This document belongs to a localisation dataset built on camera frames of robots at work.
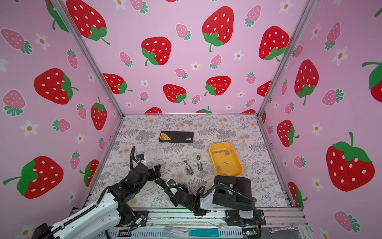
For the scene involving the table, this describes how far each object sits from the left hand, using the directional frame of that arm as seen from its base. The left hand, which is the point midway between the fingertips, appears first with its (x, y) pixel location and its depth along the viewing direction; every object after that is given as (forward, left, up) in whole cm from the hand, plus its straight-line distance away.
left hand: (154, 166), depth 83 cm
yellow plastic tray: (+10, -43, -10) cm, 45 cm away
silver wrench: (-27, -72, -9) cm, 77 cm away
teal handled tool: (-30, -32, -9) cm, 45 cm away
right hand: (-11, -8, -8) cm, 15 cm away
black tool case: (+26, -9, -7) cm, 28 cm away
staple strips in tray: (+14, -45, -9) cm, 48 cm away
